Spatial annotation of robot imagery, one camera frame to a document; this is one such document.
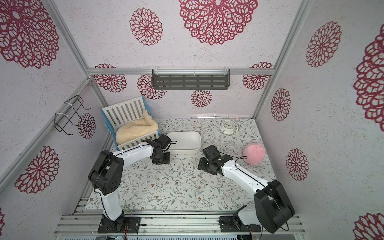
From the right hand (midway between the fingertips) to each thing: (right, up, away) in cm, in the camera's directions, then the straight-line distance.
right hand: (204, 167), depth 86 cm
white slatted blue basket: (-62, +32, +17) cm, 72 cm away
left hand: (-24, +2, +7) cm, 25 cm away
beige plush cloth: (-49, +23, +16) cm, 56 cm away
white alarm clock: (+20, +25, +24) cm, 40 cm away
